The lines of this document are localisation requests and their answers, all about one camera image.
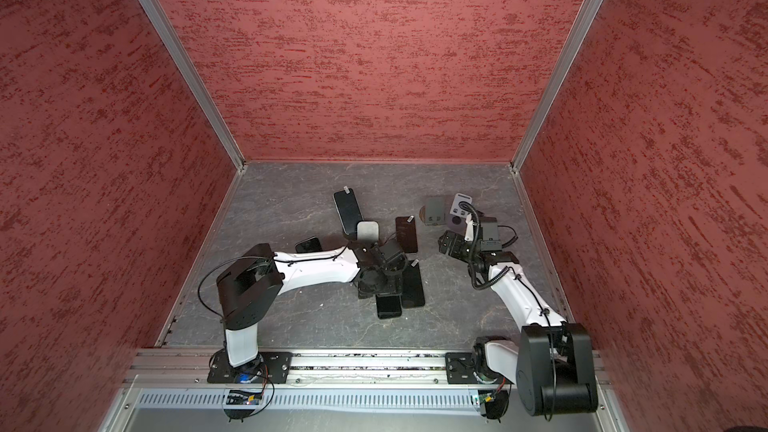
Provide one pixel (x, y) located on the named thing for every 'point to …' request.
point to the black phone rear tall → (348, 210)
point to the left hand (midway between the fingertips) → (388, 297)
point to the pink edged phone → (406, 234)
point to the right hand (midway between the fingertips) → (448, 248)
